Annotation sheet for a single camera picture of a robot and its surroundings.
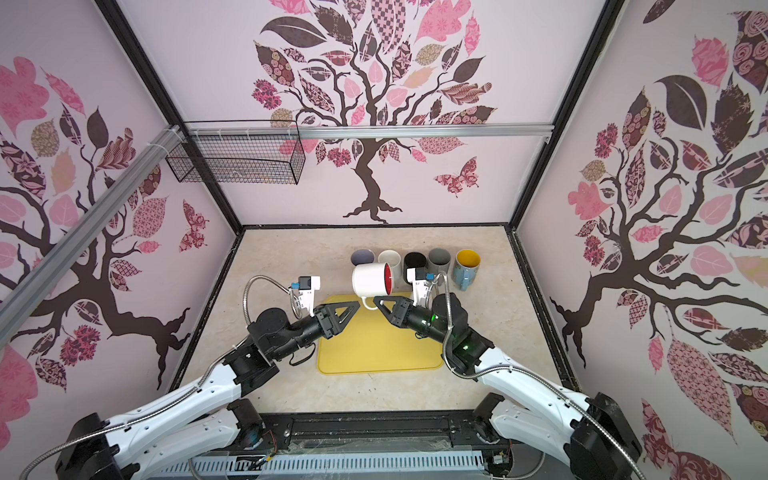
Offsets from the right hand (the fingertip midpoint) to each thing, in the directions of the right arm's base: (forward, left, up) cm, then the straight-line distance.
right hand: (375, 299), depth 69 cm
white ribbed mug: (+29, -4, -20) cm, 35 cm away
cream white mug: (+3, +1, +4) cm, 5 cm away
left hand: (-2, +4, -2) cm, 5 cm away
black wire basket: (+51, +37, +8) cm, 63 cm away
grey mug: (+24, -19, -17) cm, 35 cm away
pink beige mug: (+27, +6, -16) cm, 32 cm away
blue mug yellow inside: (+21, -28, -17) cm, 39 cm away
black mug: (+24, -11, -16) cm, 31 cm away
